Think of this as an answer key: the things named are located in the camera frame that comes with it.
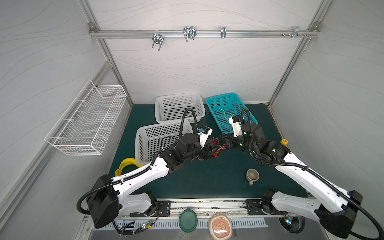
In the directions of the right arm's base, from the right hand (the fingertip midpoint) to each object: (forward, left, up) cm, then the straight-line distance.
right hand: (223, 132), depth 71 cm
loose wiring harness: (-40, +44, -25) cm, 65 cm away
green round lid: (-35, +15, -17) cm, 41 cm away
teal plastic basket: (+43, -7, -27) cm, 51 cm away
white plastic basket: (+40, +36, -27) cm, 60 cm away
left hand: (-3, +3, -4) cm, 6 cm away
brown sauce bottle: (+2, -34, -10) cm, 35 cm away
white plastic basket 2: (+9, +45, -25) cm, 52 cm away
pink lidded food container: (-36, +1, -24) cm, 43 cm away
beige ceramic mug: (-10, -19, -27) cm, 35 cm away
